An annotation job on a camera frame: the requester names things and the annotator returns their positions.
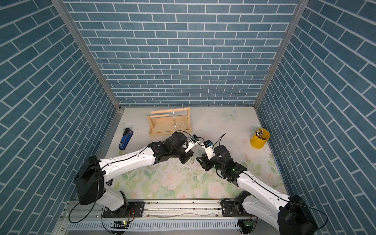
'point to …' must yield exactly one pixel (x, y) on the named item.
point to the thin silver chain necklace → (192, 160)
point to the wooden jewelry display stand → (166, 125)
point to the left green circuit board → (120, 224)
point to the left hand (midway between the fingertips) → (196, 154)
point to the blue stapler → (127, 135)
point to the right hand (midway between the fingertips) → (201, 157)
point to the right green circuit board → (249, 223)
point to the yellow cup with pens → (259, 139)
